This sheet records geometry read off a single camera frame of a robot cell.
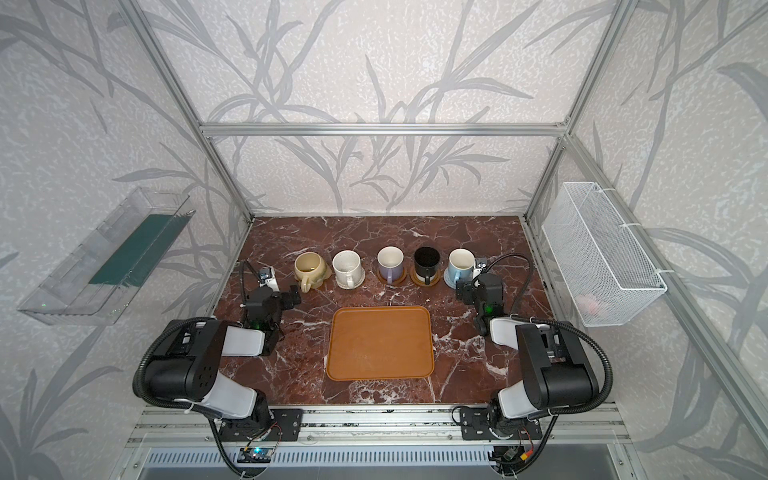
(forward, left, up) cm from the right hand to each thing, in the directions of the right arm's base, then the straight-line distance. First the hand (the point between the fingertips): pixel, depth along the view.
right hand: (477, 270), depth 95 cm
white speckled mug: (+3, +43, -2) cm, 43 cm away
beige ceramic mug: (+3, +56, -3) cm, 56 cm away
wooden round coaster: (-2, +27, -3) cm, 27 cm away
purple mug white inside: (+6, +29, -4) cm, 29 cm away
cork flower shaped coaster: (-2, +51, -4) cm, 51 cm away
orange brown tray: (-21, +31, -8) cm, 38 cm away
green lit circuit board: (-48, +60, -7) cm, 77 cm away
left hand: (-2, +62, +1) cm, 63 cm away
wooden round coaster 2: (-1, +18, -4) cm, 19 cm away
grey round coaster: (+1, +9, -8) cm, 12 cm away
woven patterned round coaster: (+1, +38, -6) cm, 39 cm away
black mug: (+3, +17, +2) cm, 17 cm away
